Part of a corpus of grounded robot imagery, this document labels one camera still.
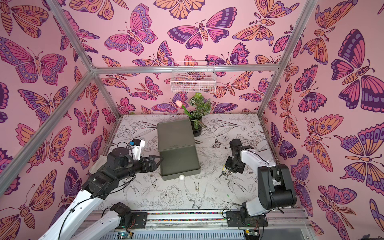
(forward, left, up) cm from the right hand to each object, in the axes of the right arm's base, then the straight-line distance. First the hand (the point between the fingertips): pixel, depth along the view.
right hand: (228, 169), depth 90 cm
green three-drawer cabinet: (+6, +30, +20) cm, 37 cm away
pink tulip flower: (+30, +30, +26) cm, 49 cm away
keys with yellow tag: (-2, +2, -1) cm, 3 cm away
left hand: (-5, +36, +23) cm, 43 cm away
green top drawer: (-3, +28, +14) cm, 31 cm away
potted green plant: (+29, +18, +24) cm, 42 cm away
